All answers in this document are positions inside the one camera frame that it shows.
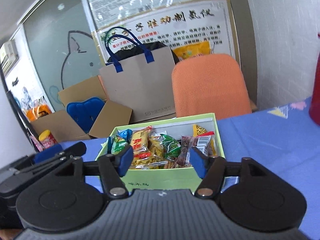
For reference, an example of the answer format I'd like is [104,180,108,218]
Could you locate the dark dates clear packet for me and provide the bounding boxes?
[175,133,216,168]

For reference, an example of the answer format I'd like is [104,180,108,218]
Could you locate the blue cookie packet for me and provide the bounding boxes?
[107,129,132,154]

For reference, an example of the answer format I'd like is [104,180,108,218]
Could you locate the yellow red biscuit packet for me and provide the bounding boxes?
[130,126,152,159]

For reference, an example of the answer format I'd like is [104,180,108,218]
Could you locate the yellow patterned snack packet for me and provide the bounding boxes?
[193,124,207,137]

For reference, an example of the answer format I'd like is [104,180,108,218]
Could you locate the clear packet yellow crackers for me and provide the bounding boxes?
[130,134,169,170]

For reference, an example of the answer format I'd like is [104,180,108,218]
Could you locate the green white snack packet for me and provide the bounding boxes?
[109,134,129,155]

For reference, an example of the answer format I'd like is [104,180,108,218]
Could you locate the green small snack packet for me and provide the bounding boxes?
[160,133,181,161]

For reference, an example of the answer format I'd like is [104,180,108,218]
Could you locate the green cardboard box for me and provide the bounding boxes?
[111,113,225,192]

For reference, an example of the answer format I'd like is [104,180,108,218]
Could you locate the red can yellow lid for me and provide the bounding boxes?
[39,129,57,149]

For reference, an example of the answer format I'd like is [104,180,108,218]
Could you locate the blue cushion in box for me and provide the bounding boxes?
[66,97,105,133]

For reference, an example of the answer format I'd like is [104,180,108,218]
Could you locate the brown cardboard box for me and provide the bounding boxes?
[30,75,132,142]

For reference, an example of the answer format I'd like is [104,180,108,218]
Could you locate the blue patterned tablecloth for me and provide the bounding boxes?
[56,96,320,239]

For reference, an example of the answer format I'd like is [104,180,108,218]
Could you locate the orange chair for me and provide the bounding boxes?
[171,54,252,120]

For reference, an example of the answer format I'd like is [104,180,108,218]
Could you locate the red thermos jug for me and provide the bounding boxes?
[308,32,320,126]

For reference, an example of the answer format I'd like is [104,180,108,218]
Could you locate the yellow bag behind chair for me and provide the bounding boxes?
[173,41,212,61]

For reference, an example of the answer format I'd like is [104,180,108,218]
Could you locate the white poster chinese text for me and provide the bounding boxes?
[92,0,240,63]

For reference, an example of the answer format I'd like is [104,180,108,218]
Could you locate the brown paper bag blue handles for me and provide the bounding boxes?
[99,28,179,122]

